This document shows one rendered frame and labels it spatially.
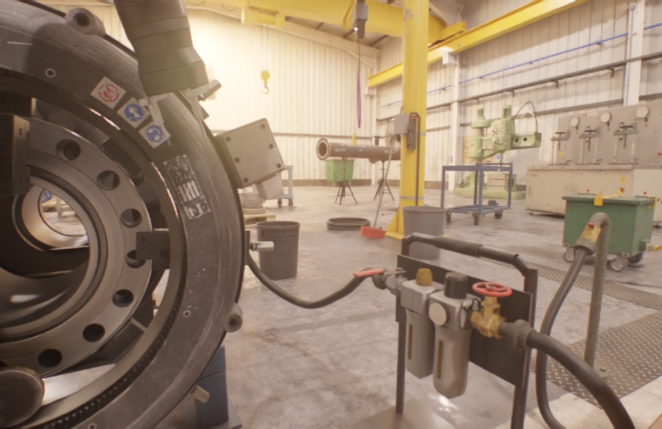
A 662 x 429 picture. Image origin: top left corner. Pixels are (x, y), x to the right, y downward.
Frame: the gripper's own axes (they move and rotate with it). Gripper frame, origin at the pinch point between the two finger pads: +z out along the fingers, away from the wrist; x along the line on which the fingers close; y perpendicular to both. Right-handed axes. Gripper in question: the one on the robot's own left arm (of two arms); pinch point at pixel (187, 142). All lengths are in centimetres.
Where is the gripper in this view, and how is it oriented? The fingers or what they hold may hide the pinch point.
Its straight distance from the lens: 50.2
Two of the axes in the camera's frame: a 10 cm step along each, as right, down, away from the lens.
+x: -9.8, 1.0, 1.5
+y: 0.8, -5.1, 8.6
